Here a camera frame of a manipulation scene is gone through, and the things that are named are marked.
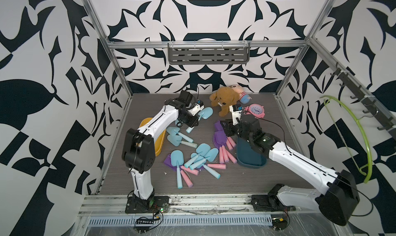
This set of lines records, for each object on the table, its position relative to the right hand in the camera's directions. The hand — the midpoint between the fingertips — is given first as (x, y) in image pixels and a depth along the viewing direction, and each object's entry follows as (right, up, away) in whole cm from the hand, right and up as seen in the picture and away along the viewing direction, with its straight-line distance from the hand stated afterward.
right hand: (223, 118), depth 78 cm
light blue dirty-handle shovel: (-25, -14, +17) cm, 34 cm away
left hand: (-15, -1, +11) cm, 18 cm away
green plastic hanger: (+52, +9, +1) cm, 53 cm away
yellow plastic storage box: (-34, -14, +9) cm, 38 cm away
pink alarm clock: (+27, +4, +30) cm, 41 cm away
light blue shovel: (-24, -22, +9) cm, 34 cm away
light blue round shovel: (-8, +2, +12) cm, 14 cm away
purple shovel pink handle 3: (+6, -15, +15) cm, 22 cm away
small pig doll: (+20, +13, +33) cm, 40 cm away
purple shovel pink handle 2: (-2, -26, +6) cm, 27 cm away
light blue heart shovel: (-28, -9, +19) cm, 35 cm away
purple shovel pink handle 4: (+1, -13, +16) cm, 20 cm away
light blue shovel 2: (-5, -22, +11) cm, 25 cm away
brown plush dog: (+3, +12, +17) cm, 21 cm away
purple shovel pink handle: (-29, -24, +8) cm, 39 cm away
